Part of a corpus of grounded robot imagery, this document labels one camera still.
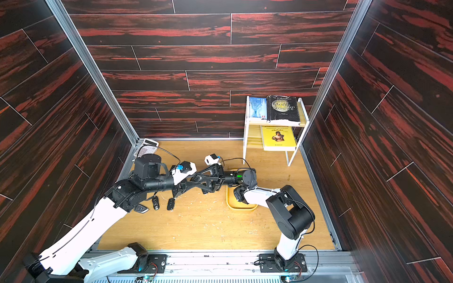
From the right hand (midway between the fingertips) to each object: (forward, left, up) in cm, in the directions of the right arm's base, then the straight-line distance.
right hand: (199, 178), depth 64 cm
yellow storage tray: (+5, -13, -31) cm, 34 cm away
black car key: (+3, +20, -30) cm, 36 cm away
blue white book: (+42, -24, +2) cm, 49 cm away
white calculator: (+41, +44, -28) cm, 67 cm away
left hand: (+1, +1, -1) cm, 2 cm away
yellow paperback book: (+35, -37, -13) cm, 52 cm away
